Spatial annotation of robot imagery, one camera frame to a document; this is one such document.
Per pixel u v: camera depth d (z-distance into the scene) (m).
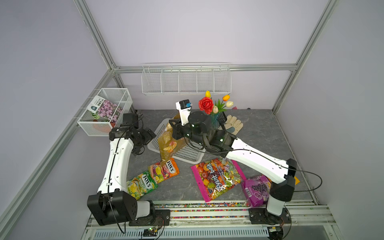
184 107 0.52
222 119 1.15
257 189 0.78
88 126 0.74
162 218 0.73
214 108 0.81
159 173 0.87
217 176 0.83
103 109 0.73
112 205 0.39
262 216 0.74
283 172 0.43
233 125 1.09
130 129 0.52
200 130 0.46
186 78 1.00
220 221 0.74
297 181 0.79
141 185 0.83
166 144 0.66
